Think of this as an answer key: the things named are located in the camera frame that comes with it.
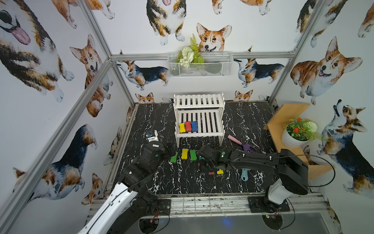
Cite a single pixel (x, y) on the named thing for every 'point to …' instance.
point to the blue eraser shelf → (194, 126)
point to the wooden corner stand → (287, 112)
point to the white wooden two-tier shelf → (198, 115)
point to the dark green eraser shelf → (174, 158)
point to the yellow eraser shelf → (184, 153)
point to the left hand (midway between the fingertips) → (165, 140)
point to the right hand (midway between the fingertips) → (201, 163)
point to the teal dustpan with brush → (244, 176)
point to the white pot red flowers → (298, 132)
